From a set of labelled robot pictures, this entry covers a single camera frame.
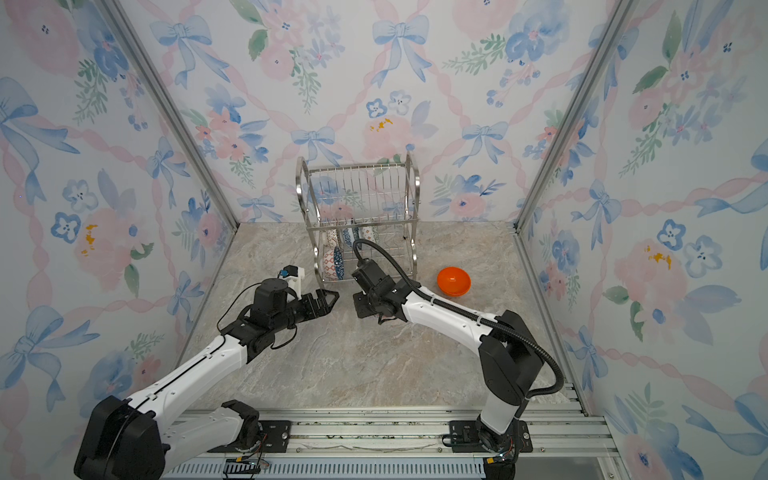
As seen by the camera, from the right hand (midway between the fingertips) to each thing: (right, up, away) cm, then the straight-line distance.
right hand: (363, 300), depth 85 cm
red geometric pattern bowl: (-11, +7, +7) cm, 15 cm away
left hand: (-9, +1, -3) cm, 9 cm away
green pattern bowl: (+1, +20, +15) cm, 25 cm away
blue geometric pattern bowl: (-10, +10, +16) cm, 21 cm away
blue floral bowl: (-7, +19, +15) cm, 25 cm away
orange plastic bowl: (+29, +4, +15) cm, 33 cm away
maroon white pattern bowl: (-12, +18, +15) cm, 27 cm away
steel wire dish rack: (-8, +33, +31) cm, 46 cm away
